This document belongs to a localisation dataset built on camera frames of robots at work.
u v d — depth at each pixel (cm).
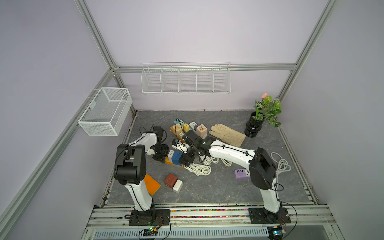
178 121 109
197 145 67
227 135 105
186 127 102
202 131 99
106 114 83
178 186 79
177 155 87
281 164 89
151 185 84
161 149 83
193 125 108
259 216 74
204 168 87
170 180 81
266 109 91
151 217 67
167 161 89
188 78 99
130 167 50
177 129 100
